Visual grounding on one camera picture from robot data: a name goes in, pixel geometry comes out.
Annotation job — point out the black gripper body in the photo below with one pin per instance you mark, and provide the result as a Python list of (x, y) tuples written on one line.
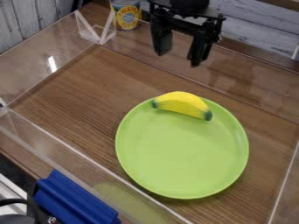
[(192, 16)]

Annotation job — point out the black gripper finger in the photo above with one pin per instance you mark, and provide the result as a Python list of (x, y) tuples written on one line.
[(162, 33), (201, 48)]

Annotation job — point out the yellow toy banana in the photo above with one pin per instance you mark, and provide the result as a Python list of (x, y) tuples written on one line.
[(184, 103)]

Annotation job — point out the green round plate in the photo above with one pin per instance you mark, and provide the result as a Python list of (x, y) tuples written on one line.
[(178, 156)]

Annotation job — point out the yellow blue labelled can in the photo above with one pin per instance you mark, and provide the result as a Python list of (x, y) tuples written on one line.
[(129, 14)]

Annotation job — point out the blue plastic clamp block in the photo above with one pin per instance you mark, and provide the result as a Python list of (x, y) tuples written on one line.
[(72, 203)]

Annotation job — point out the clear acrylic enclosure wall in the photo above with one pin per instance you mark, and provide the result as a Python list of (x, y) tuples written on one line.
[(69, 89)]

